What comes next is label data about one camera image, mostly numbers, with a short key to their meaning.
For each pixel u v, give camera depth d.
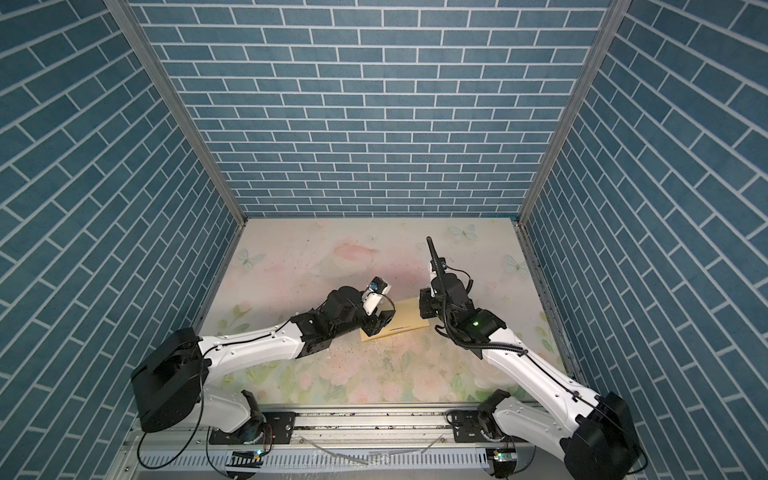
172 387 0.42
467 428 0.74
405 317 0.81
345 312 0.63
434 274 0.71
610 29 0.73
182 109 0.88
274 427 0.73
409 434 0.74
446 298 0.58
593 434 0.38
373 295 0.70
